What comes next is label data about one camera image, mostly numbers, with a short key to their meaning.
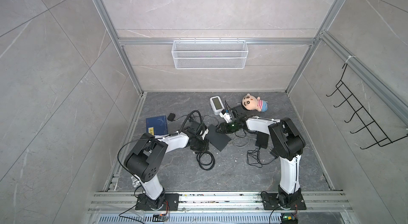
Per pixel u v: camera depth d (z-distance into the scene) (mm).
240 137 878
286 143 530
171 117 1040
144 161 468
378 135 613
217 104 1087
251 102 1038
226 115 926
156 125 1009
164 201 726
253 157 880
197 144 786
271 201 730
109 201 752
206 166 841
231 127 865
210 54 1005
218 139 935
